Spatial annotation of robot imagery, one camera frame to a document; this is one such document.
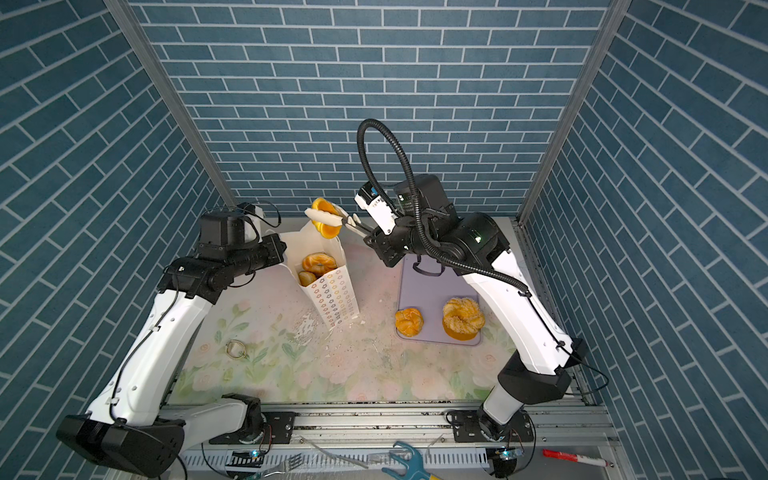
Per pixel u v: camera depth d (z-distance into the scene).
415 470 0.67
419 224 0.40
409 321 0.89
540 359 0.39
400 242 0.52
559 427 0.76
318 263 0.89
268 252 0.63
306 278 0.86
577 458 0.69
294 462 0.69
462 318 0.87
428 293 0.99
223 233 0.50
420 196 0.40
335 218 0.62
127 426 0.36
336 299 0.80
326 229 0.65
